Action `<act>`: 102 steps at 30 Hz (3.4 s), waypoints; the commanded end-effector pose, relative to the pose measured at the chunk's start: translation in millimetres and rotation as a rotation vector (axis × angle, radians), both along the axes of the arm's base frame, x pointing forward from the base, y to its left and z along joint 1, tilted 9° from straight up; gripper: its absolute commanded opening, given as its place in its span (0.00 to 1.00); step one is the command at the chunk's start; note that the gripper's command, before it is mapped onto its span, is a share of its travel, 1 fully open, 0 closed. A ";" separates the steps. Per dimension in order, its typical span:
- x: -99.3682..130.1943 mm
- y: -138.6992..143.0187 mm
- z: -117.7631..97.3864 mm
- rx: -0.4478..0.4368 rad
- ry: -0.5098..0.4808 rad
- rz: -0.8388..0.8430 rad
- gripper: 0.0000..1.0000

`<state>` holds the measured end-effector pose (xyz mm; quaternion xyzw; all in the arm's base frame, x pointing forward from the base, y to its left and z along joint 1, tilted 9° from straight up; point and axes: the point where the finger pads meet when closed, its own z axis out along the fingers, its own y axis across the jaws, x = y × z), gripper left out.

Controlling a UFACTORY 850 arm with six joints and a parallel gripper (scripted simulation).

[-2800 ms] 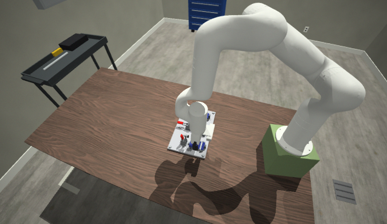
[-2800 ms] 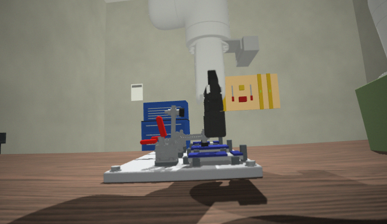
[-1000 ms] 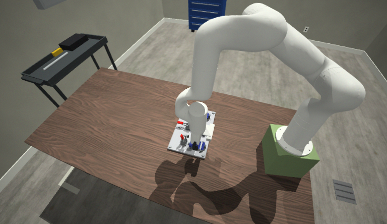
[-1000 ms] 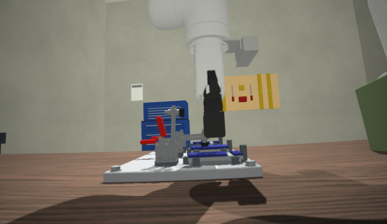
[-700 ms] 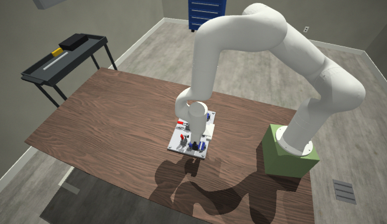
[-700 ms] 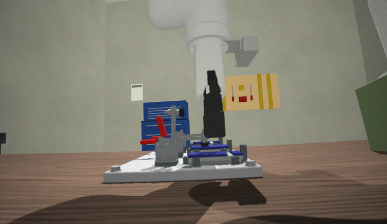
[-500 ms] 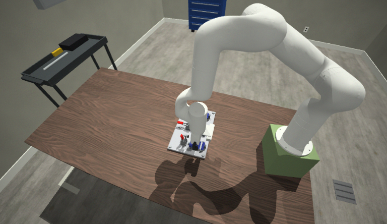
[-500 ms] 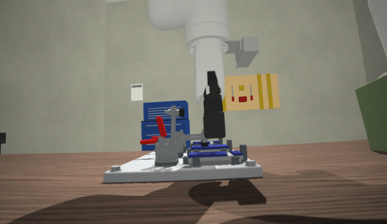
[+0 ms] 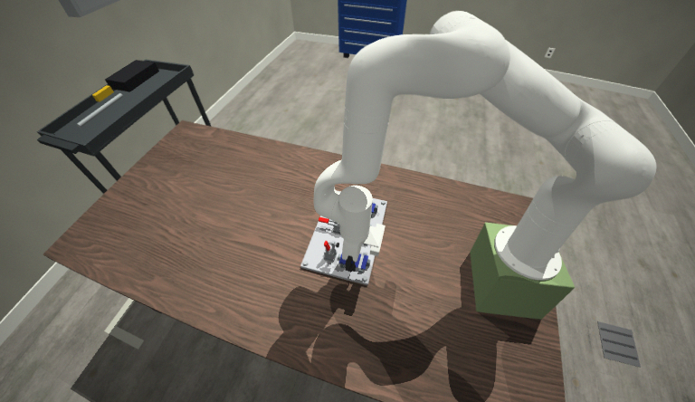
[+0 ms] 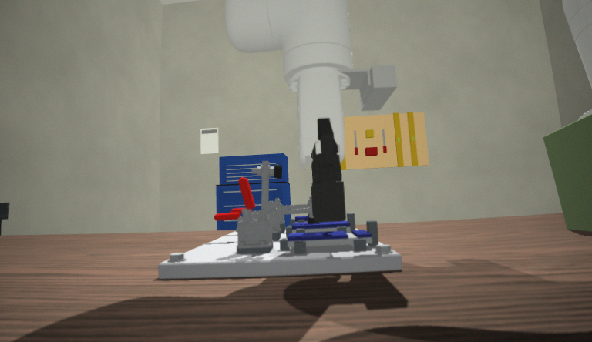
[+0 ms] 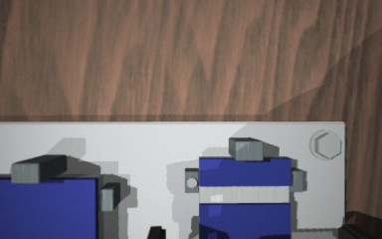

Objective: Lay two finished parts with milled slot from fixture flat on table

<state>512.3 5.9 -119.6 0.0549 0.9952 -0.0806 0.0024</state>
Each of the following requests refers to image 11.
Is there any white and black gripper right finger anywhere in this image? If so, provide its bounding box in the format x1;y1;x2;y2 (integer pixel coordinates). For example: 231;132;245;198
338;224;377;239

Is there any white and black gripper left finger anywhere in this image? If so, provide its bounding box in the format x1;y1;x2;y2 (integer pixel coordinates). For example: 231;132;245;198
147;226;166;239

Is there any blue rectangular block with white band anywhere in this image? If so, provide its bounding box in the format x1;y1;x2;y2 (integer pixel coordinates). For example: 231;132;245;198
199;156;291;239

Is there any blue metal plate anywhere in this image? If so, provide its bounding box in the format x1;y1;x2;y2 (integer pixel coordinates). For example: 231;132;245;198
0;174;103;239

